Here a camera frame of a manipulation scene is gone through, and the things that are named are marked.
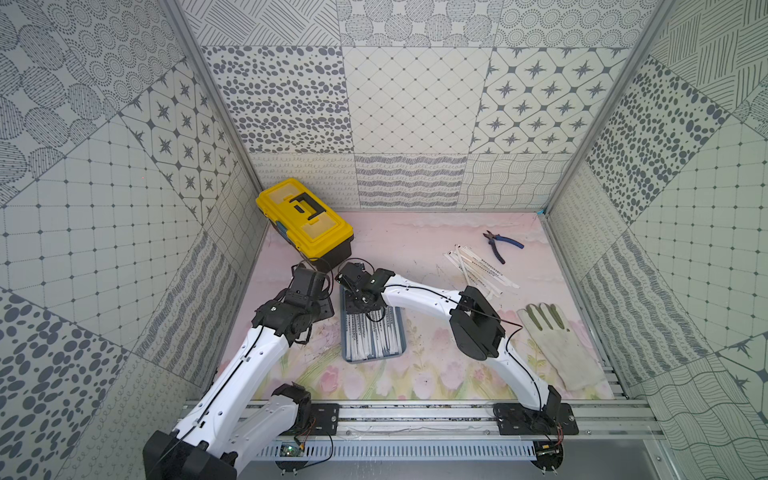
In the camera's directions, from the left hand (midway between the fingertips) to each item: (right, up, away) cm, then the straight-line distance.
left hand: (318, 299), depth 79 cm
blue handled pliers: (+57, +17, +33) cm, 68 cm away
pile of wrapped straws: (+50, +4, +24) cm, 56 cm away
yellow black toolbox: (-4, +19, +14) cm, 24 cm away
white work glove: (+72, -18, +6) cm, 74 cm away
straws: (+14, -13, +9) cm, 21 cm away
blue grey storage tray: (+5, -12, +9) cm, 16 cm away
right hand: (+9, -5, +13) cm, 16 cm away
